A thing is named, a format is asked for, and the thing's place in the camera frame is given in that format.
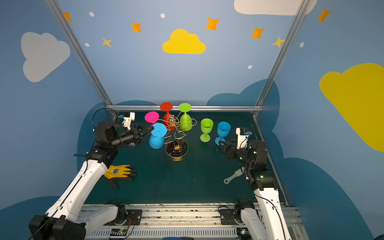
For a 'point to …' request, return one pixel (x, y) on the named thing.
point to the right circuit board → (243, 233)
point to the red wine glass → (167, 106)
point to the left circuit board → (118, 233)
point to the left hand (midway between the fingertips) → (153, 126)
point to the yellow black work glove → (122, 172)
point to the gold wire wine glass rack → (176, 146)
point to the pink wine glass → (151, 117)
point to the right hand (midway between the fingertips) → (227, 139)
